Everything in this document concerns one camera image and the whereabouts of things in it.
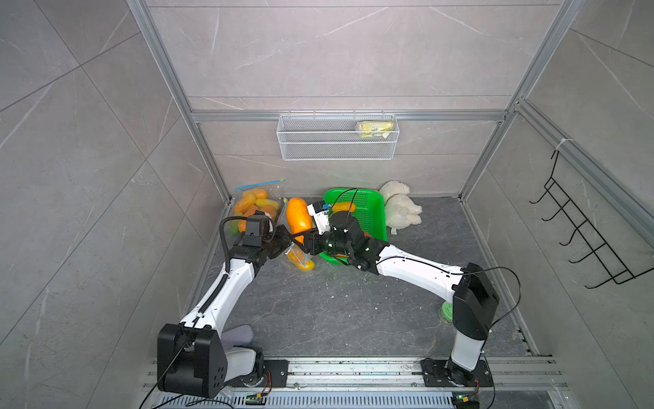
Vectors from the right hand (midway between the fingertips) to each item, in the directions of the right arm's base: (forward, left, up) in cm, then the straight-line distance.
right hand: (297, 236), depth 75 cm
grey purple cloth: (-22, +19, -22) cm, 37 cm away
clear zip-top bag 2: (-3, 0, 0) cm, 3 cm away
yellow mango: (+2, +1, -16) cm, 16 cm away
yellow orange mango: (+35, +28, -20) cm, 50 cm away
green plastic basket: (+32, -27, -24) cm, 48 cm away
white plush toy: (+23, -39, -15) cm, 47 cm away
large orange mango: (+2, -1, +6) cm, 7 cm away
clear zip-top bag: (+39, +20, -23) cm, 50 cm away
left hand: (+6, +2, -6) cm, 9 cm away
